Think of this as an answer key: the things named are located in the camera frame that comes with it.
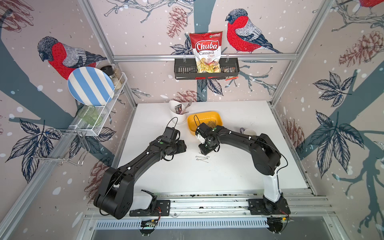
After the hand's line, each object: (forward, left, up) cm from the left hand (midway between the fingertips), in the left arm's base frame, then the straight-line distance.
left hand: (185, 144), depth 87 cm
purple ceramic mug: (+13, -36, -3) cm, 38 cm away
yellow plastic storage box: (+26, -18, -9) cm, 33 cm away
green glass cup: (+2, +45, +25) cm, 51 cm away
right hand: (0, -11, -7) cm, 13 cm away
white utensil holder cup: (+28, +7, -3) cm, 29 cm away
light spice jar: (+28, +39, +27) cm, 55 cm away
